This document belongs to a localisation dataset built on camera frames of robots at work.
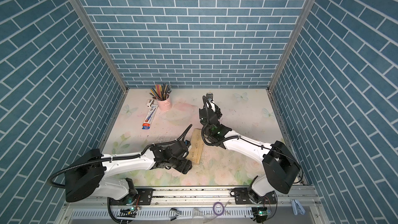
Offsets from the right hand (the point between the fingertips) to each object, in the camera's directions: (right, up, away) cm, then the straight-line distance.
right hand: (210, 102), depth 81 cm
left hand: (-11, -35, +1) cm, 36 cm away
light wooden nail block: (-8, -28, +4) cm, 29 cm away
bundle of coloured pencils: (-32, +7, +20) cm, 39 cm away
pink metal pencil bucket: (-30, -2, +21) cm, 36 cm away
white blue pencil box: (-40, -10, +22) cm, 46 cm away
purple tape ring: (+1, -49, -10) cm, 50 cm away
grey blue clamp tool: (+40, -48, -11) cm, 63 cm away
